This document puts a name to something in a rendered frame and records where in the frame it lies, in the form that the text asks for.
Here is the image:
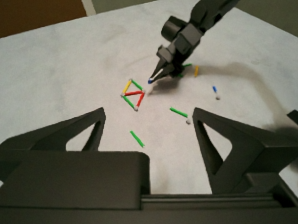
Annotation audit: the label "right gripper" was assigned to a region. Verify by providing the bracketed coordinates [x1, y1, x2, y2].
[150, 45, 185, 84]

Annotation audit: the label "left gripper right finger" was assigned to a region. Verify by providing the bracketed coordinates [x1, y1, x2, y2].
[192, 107, 298, 193]

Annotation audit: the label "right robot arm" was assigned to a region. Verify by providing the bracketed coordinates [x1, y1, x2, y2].
[161, 0, 240, 64]

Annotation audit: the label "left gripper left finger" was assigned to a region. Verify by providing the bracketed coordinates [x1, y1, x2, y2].
[0, 107, 106, 151]

